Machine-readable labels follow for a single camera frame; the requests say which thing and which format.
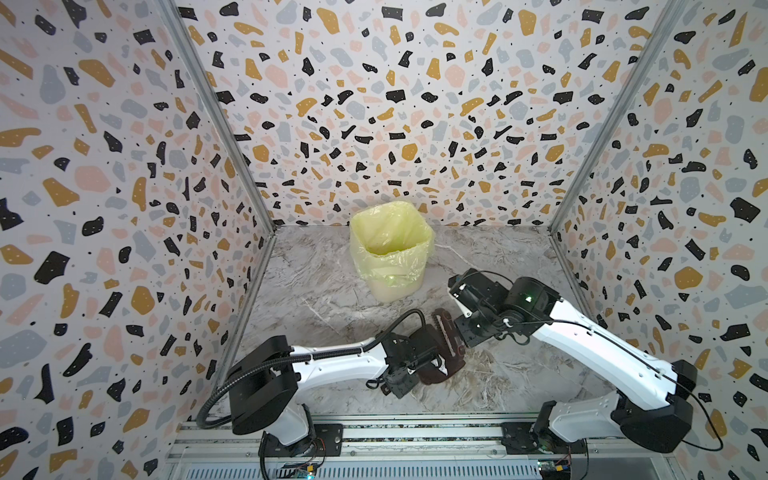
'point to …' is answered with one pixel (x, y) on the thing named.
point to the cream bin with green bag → (391, 243)
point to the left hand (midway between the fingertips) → (404, 378)
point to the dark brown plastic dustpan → (430, 336)
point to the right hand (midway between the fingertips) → (458, 327)
